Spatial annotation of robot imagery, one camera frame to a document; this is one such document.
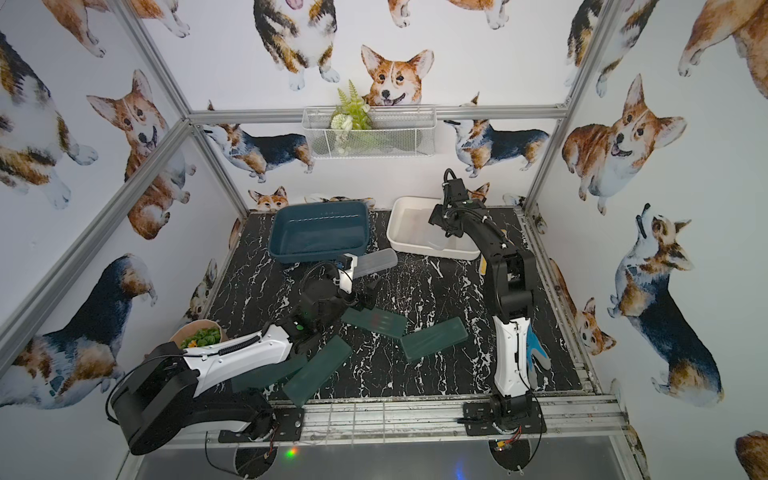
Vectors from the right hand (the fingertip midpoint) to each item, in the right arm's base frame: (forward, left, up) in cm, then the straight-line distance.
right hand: (435, 217), depth 99 cm
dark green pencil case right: (-35, +2, -14) cm, 38 cm away
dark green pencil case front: (-45, +35, -14) cm, 59 cm away
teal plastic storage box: (+8, +44, -16) cm, 48 cm away
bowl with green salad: (-38, +64, -2) cm, 74 cm away
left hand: (-24, +19, +4) cm, 31 cm away
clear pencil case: (-5, +21, -17) cm, 28 cm away
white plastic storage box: (+6, +8, -14) cm, 17 cm away
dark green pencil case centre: (-30, +19, -12) cm, 38 cm away
